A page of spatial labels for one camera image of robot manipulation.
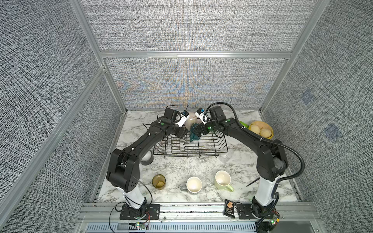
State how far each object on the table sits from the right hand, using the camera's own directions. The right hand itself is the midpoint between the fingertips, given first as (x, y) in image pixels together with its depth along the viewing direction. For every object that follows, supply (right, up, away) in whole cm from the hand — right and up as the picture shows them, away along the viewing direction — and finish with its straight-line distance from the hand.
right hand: (197, 123), depth 89 cm
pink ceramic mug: (-3, +3, +9) cm, 10 cm away
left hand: (-7, -2, -1) cm, 8 cm away
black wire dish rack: (+12, -14, +9) cm, 20 cm away
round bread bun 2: (+48, -7, +11) cm, 49 cm away
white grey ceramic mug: (-3, -35, -8) cm, 36 cm away
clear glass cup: (+18, -22, +4) cm, 28 cm away
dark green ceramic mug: (-2, -9, +6) cm, 11 cm away
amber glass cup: (-23, -33, -6) cm, 41 cm away
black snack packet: (+15, -43, -15) cm, 48 cm away
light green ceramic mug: (+14, -33, -6) cm, 36 cm away
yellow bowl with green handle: (+48, -1, +17) cm, 51 cm away
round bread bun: (+42, -4, +14) cm, 44 cm away
